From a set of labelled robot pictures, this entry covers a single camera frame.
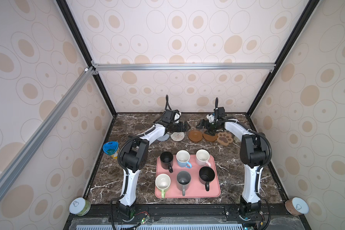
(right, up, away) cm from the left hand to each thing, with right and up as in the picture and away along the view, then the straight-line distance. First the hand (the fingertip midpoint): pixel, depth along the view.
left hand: (188, 124), depth 94 cm
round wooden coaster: (+6, -8, +11) cm, 15 cm away
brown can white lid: (+52, -42, -23) cm, 70 cm away
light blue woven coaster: (-18, -10, +9) cm, 22 cm away
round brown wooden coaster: (+16, -10, +8) cm, 20 cm away
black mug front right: (+10, -31, -9) cm, 33 cm away
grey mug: (-4, -33, -11) cm, 35 cm away
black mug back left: (-14, -22, -5) cm, 27 cm away
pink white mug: (+8, -21, -4) cm, 23 cm away
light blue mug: (-4, -21, -6) cm, 22 cm away
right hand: (+9, -3, +6) cm, 11 cm away
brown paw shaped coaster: (+27, -10, +9) cm, 30 cm away
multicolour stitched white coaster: (-7, -9, +12) cm, 16 cm away
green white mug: (-16, -34, -11) cm, 39 cm away
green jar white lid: (-57, -42, -23) cm, 74 cm away
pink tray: (+3, -38, -13) cm, 40 cm away
